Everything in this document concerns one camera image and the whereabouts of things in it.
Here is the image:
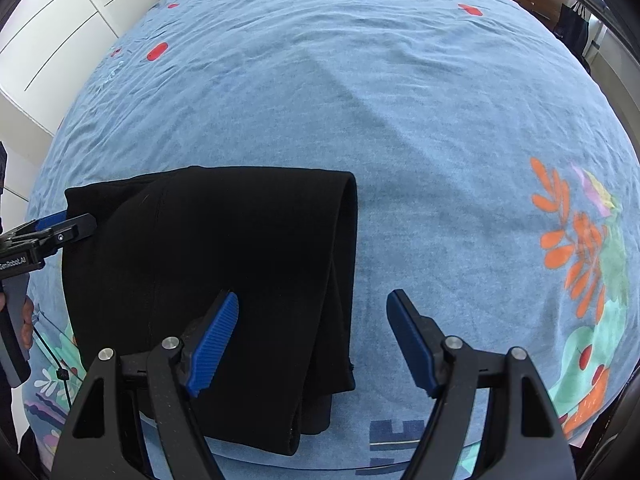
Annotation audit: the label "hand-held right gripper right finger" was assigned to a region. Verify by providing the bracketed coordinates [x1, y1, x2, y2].
[386, 288, 578, 480]

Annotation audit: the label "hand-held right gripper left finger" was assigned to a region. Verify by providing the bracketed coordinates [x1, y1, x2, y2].
[52, 289, 240, 480]

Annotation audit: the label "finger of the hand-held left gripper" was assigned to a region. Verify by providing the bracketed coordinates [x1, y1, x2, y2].
[22, 212, 68, 233]
[31, 214, 97, 257]

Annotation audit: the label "black pants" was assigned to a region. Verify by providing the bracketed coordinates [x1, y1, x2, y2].
[60, 165, 358, 457]

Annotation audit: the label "person's left hand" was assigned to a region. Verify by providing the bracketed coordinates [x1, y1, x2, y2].
[0, 292, 36, 348]

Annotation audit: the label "person's dark clothing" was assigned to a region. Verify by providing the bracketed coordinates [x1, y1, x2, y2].
[0, 141, 10, 233]

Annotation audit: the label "white wardrobe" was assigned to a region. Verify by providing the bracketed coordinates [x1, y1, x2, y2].
[0, 0, 193, 201]

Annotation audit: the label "blue printed bedsheet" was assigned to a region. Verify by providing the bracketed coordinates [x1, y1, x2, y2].
[22, 0, 636, 480]

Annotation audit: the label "black bag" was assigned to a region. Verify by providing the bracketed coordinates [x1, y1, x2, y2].
[552, 2, 591, 58]

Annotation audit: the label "black drawstring cord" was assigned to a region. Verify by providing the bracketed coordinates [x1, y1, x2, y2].
[32, 310, 76, 396]

